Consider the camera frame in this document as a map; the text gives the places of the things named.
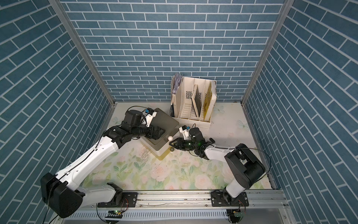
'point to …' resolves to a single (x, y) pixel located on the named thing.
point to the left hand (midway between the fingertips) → (162, 129)
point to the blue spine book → (175, 81)
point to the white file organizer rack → (182, 110)
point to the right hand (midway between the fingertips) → (172, 145)
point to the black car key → (212, 140)
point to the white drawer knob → (170, 138)
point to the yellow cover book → (210, 101)
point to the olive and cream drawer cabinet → (170, 125)
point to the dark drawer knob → (172, 149)
